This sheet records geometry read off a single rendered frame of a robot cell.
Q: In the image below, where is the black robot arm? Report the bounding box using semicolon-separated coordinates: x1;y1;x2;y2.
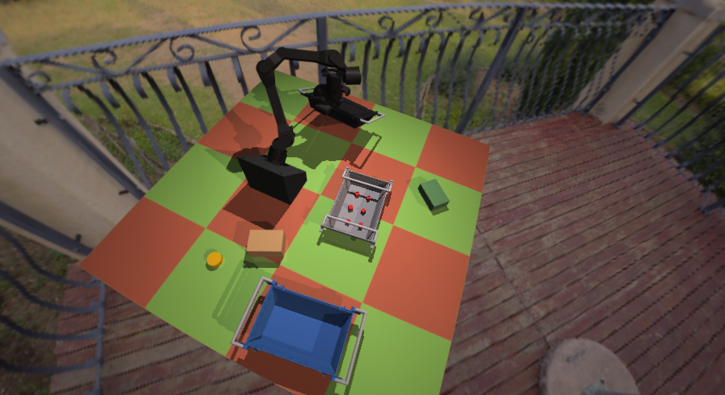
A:
256;47;362;165

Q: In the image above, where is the orange short cylinder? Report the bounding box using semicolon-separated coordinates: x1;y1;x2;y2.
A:
207;252;223;267

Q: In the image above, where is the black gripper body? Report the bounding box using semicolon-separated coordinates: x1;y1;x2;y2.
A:
315;84;350;116

